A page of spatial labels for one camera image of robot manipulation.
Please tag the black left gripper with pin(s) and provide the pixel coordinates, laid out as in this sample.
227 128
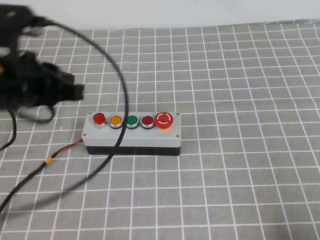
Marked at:
25 82

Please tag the grey button switch box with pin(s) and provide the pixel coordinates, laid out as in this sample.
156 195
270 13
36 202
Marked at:
138 141

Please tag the yellow push button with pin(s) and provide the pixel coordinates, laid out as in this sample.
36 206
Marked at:
116 122

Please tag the green push button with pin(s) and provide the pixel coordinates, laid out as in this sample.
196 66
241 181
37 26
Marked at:
132 122

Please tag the dark red push button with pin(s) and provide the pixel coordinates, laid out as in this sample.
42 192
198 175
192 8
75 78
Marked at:
147 122

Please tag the red emergency stop button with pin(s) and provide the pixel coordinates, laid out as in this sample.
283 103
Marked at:
163 120

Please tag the grey checkered tablecloth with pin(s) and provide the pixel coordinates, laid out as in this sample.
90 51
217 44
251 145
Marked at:
249 168

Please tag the red indicator lamp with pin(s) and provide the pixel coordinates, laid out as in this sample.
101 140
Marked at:
99 120

